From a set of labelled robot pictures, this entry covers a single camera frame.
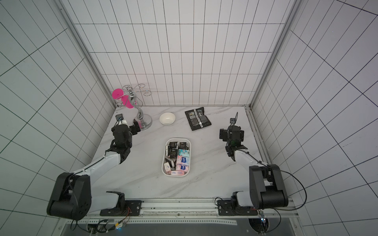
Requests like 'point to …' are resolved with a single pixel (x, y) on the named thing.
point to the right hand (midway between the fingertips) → (225, 127)
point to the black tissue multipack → (197, 118)
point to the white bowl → (167, 118)
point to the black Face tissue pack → (173, 145)
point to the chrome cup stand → (131, 100)
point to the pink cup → (118, 93)
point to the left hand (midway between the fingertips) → (127, 123)
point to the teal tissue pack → (182, 152)
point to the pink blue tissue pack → (182, 160)
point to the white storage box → (169, 167)
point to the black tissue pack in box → (173, 153)
